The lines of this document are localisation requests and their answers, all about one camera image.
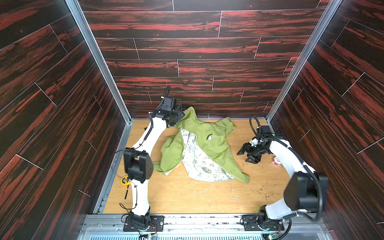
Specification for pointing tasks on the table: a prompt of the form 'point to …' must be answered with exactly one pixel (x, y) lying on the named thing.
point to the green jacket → (200, 150)
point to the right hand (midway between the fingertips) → (244, 156)
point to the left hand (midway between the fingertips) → (183, 115)
